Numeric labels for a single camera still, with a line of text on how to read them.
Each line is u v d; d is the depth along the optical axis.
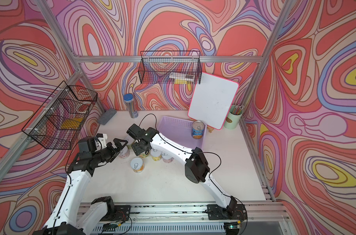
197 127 0.96
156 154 0.89
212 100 0.93
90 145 0.60
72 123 0.72
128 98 1.02
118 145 0.69
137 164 0.85
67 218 0.40
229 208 0.63
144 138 0.60
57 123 0.77
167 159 0.89
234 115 0.99
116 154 0.69
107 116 1.14
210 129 1.04
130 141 0.69
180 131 1.04
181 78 0.91
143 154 0.80
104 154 0.65
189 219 0.73
